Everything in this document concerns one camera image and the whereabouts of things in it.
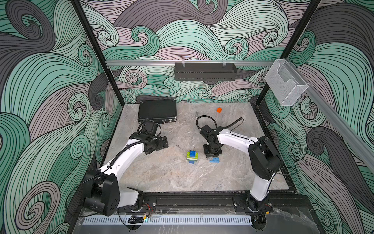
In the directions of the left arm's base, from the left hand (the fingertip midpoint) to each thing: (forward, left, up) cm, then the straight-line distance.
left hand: (161, 144), depth 84 cm
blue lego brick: (-6, -18, 0) cm, 19 cm away
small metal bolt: (+31, -23, -8) cm, 40 cm away
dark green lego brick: (-7, -20, -8) cm, 23 cm away
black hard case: (+33, +6, -8) cm, 35 cm away
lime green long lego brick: (-7, -16, -3) cm, 18 cm away
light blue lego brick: (-5, -33, -10) cm, 35 cm away
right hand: (-3, -28, -9) cm, 30 cm away
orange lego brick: (+36, -42, -9) cm, 56 cm away
